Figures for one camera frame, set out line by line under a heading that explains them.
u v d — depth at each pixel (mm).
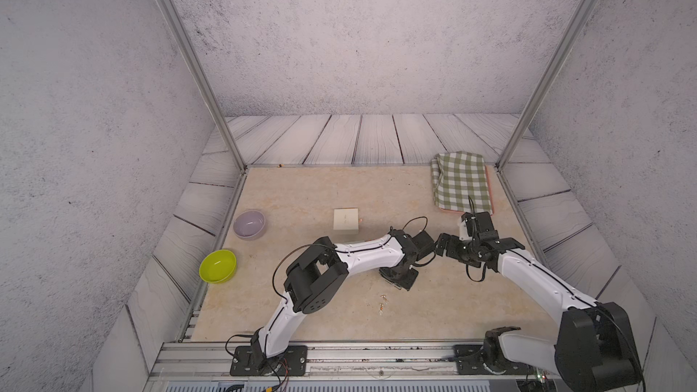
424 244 721
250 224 993
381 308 827
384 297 847
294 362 729
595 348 400
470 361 726
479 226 683
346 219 996
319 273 534
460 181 1147
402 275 757
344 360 744
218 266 910
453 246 787
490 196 1096
